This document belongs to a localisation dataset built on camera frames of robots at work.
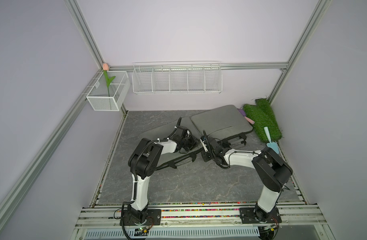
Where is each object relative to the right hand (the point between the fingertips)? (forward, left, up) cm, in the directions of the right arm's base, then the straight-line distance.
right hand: (204, 150), depth 96 cm
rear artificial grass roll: (+36, -50, +3) cm, 62 cm away
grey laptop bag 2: (+14, +27, 0) cm, 31 cm away
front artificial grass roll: (+14, -51, +1) cm, 53 cm away
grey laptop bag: (+19, -14, +6) cm, 24 cm away
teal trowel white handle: (+4, -47, -1) cm, 47 cm away
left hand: (+4, +2, +3) cm, 5 cm away
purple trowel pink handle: (+34, -34, -1) cm, 48 cm away
